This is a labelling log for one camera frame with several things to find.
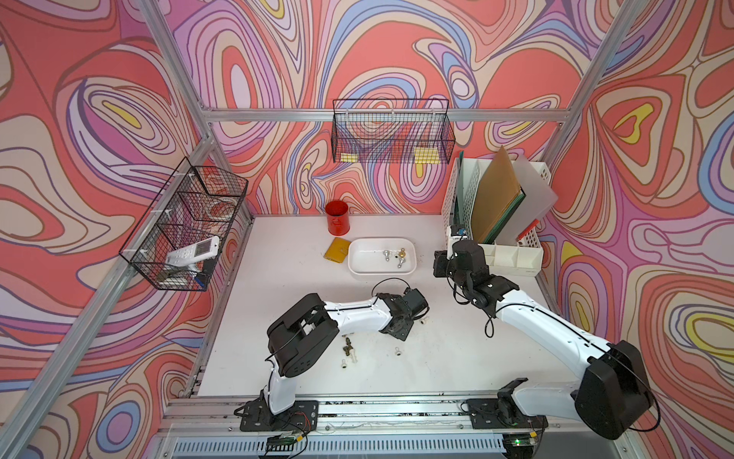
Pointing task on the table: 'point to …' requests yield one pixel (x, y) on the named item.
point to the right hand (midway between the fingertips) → (439, 259)
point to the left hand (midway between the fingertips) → (401, 329)
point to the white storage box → (382, 256)
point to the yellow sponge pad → (337, 250)
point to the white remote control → (204, 250)
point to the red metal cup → (337, 217)
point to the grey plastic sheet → (539, 198)
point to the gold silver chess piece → (402, 252)
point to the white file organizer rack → (521, 258)
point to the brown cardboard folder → (496, 190)
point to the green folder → (507, 219)
